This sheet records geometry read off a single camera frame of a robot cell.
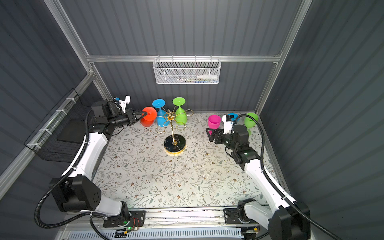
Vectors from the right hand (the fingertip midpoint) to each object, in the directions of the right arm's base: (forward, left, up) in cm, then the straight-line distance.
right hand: (213, 130), depth 76 cm
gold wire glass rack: (+7, +24, -24) cm, 35 cm away
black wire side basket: (-7, +73, +6) cm, 74 cm away
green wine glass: (+15, -25, -11) cm, 31 cm away
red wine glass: (+9, +36, -2) cm, 38 cm away
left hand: (+5, +34, +8) cm, 35 cm away
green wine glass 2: (+15, +19, -6) cm, 25 cm away
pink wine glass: (+17, -2, -12) cm, 21 cm away
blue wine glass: (+13, +30, -4) cm, 33 cm away
